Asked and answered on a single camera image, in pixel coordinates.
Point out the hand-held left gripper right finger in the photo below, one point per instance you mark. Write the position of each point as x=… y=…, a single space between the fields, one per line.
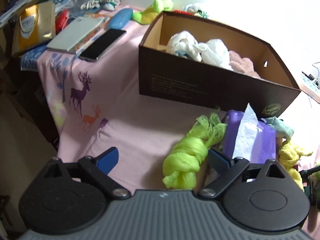
x=220 y=160

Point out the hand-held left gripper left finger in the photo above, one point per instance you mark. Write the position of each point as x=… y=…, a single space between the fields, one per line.
x=108 y=158

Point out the lime green mesh pouf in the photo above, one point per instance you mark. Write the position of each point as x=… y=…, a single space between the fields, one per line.
x=185 y=155

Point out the mint green soft cloth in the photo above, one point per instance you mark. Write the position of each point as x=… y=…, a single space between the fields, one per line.
x=281 y=128

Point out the yellow plush rabbit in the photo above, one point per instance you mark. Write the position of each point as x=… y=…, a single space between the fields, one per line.
x=291 y=157

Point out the dark brown cardboard shoe box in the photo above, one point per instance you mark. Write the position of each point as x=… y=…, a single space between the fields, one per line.
x=200 y=85

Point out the pink cloth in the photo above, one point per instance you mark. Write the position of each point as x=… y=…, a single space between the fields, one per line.
x=243 y=63

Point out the white plastic bag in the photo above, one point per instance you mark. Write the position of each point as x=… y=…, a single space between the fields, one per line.
x=185 y=42
x=216 y=52

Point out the white embossed tissue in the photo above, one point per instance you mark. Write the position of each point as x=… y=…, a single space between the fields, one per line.
x=246 y=132

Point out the purple plastic tissue pack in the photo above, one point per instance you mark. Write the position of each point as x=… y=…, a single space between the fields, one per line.
x=265 y=140

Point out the pink printed bedsheet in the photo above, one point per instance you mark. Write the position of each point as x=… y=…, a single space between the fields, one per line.
x=120 y=100

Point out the black smartphone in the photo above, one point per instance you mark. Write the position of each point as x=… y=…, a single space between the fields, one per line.
x=102 y=45

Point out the white power strip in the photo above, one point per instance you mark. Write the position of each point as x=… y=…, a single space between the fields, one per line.
x=311 y=82

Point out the orange edged book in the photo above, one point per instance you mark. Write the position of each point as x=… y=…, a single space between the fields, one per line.
x=93 y=33

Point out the blue patterned cloth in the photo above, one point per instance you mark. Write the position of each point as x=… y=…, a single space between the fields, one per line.
x=32 y=57

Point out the white book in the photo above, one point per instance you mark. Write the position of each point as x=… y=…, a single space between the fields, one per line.
x=75 y=33

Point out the blue glasses case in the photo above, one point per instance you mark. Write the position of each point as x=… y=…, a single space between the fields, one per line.
x=120 y=18

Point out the red packet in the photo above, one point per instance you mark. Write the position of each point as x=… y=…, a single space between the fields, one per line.
x=61 y=21

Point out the gold paper bag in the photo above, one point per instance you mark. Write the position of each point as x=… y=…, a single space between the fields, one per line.
x=33 y=27

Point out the white fluffy doll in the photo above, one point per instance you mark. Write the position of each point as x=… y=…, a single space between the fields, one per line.
x=197 y=10

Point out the red plush toy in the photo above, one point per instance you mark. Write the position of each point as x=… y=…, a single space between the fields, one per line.
x=181 y=11

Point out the lime green plush toy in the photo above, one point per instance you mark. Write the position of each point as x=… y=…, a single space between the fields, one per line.
x=152 y=11

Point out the white knotted cloth doll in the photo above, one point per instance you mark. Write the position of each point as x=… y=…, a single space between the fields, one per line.
x=112 y=2
x=91 y=3

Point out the blue white plastic packet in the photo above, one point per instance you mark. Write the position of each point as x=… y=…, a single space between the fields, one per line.
x=62 y=2

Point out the stack of papers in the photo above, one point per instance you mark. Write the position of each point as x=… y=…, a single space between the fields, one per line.
x=17 y=8

